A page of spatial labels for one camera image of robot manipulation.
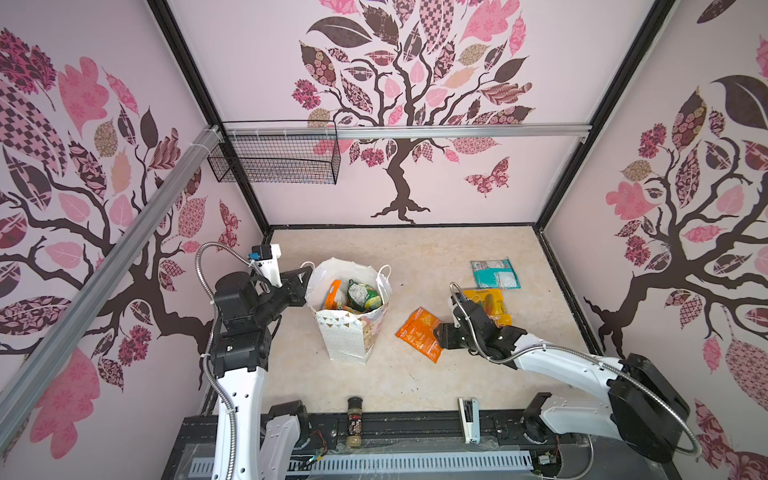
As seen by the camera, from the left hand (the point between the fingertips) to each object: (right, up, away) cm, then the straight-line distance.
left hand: (313, 274), depth 68 cm
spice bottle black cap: (+9, -37, +4) cm, 39 cm away
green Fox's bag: (+10, -8, +18) cm, 22 cm away
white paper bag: (+8, -16, +5) cm, 18 cm away
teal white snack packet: (+56, -3, +34) cm, 65 cm away
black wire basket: (-19, +38, +26) cm, 50 cm away
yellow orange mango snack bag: (+50, -11, +23) cm, 56 cm away
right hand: (+33, -17, +17) cm, 41 cm away
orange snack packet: (+27, -20, +21) cm, 40 cm away
